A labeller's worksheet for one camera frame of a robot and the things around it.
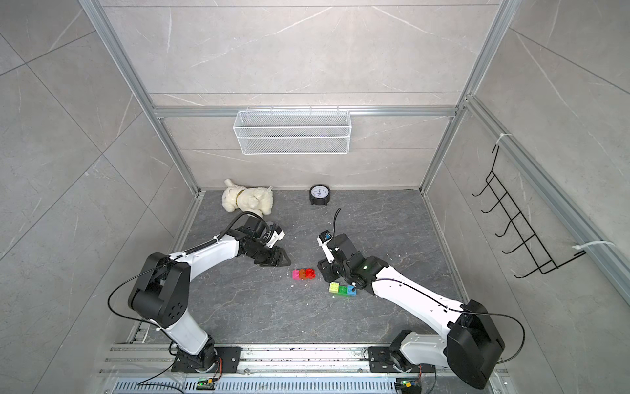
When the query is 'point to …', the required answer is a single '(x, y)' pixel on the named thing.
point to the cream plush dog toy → (258, 200)
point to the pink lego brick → (295, 275)
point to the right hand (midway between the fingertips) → (326, 262)
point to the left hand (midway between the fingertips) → (286, 259)
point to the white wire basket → (293, 132)
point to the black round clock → (319, 194)
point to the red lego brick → (310, 273)
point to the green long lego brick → (343, 290)
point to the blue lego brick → (350, 292)
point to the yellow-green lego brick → (334, 287)
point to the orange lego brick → (302, 273)
